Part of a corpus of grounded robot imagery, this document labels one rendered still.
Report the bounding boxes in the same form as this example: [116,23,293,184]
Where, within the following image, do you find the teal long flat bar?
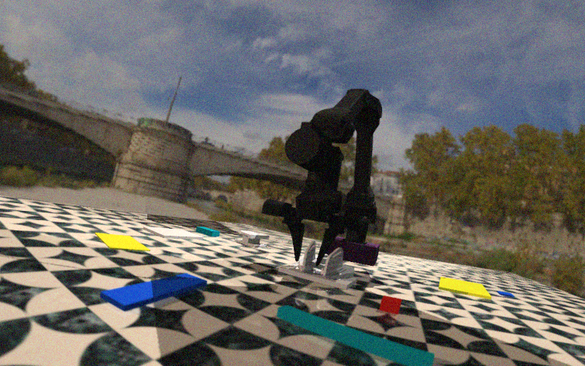
[277,305,435,366]

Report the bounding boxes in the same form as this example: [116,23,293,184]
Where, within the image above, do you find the teal rectangular block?
[196,226,220,237]

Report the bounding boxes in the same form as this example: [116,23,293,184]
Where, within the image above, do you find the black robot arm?
[285,88,382,224]

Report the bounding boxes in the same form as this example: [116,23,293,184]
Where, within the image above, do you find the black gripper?
[261,174,369,266]

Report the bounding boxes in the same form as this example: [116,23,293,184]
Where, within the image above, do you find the yellow flat plate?
[439,277,491,299]
[95,233,150,251]

